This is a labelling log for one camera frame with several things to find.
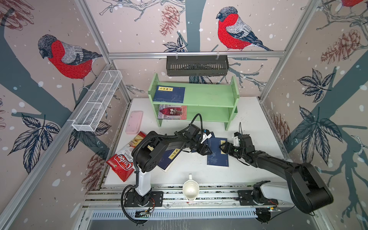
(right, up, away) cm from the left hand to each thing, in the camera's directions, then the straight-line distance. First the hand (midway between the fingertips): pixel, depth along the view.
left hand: (211, 149), depth 87 cm
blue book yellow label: (-26, +35, -1) cm, 43 cm away
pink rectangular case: (-55, +16, +17) cm, 60 cm away
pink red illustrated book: (-25, +23, +8) cm, 35 cm away
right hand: (+8, +1, +3) cm, 9 cm away
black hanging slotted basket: (-7, +58, +17) cm, 61 cm away
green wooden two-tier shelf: (+1, +29, -6) cm, 30 cm away
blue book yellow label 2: (+4, -5, 0) cm, 7 cm away
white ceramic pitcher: (-13, -18, -12) cm, 25 cm away
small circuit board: (-37, -29, -16) cm, 50 cm away
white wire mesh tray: (-66, +30, -10) cm, 73 cm away
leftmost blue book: (-27, -5, 0) cm, 27 cm away
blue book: (+3, +7, +10) cm, 13 cm away
